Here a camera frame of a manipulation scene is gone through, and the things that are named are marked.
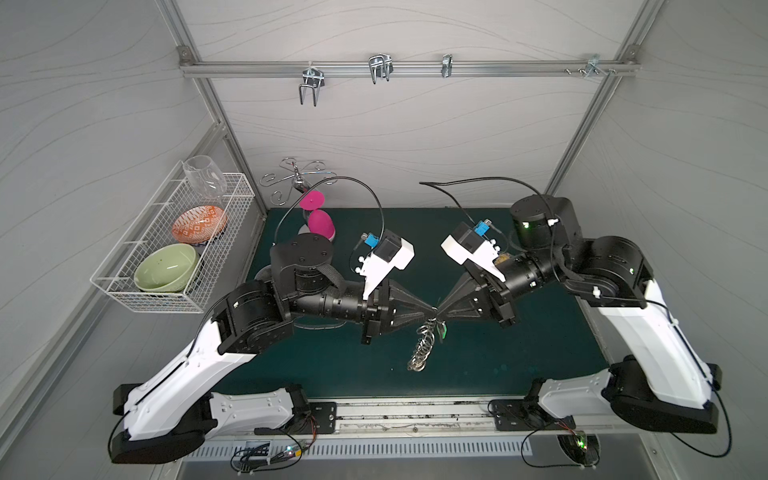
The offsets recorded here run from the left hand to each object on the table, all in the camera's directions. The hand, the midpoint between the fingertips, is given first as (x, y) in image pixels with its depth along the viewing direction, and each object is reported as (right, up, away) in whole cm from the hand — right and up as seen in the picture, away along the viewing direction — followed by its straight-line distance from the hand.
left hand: (428, 320), depth 41 cm
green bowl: (-52, +5, +20) cm, 55 cm away
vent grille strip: (-7, -39, +29) cm, 50 cm away
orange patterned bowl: (-52, +15, +31) cm, 62 cm away
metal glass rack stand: (-29, +30, +46) cm, 62 cm away
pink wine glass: (-28, +16, +52) cm, 61 cm away
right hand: (+1, 0, +3) cm, 3 cm away
